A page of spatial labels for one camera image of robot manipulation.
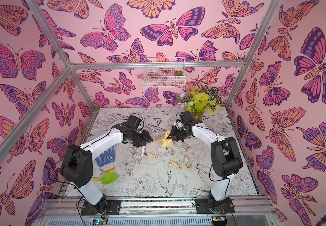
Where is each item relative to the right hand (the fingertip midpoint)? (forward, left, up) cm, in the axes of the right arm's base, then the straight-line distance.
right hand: (168, 136), depth 89 cm
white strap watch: (0, -11, -11) cm, 16 cm away
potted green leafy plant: (+20, -20, +11) cm, 30 cm away
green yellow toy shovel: (-23, +36, -11) cm, 44 cm away
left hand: (-3, +10, -1) cm, 10 cm away
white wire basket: (+37, +3, +22) cm, 43 cm away
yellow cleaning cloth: (-5, +2, +1) cm, 5 cm away
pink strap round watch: (-4, -1, -11) cm, 12 cm away
